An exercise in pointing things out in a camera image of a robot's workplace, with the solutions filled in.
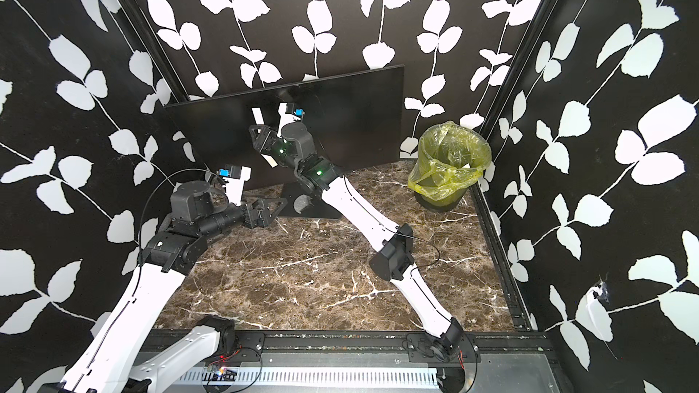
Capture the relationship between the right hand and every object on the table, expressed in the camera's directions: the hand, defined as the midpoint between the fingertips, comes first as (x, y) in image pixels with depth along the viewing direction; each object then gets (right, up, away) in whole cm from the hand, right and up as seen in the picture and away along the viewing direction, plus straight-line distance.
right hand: (255, 128), depth 72 cm
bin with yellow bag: (+63, -6, +30) cm, 70 cm away
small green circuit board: (-9, -65, -2) cm, 66 cm away
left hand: (+6, -18, -4) cm, 20 cm away
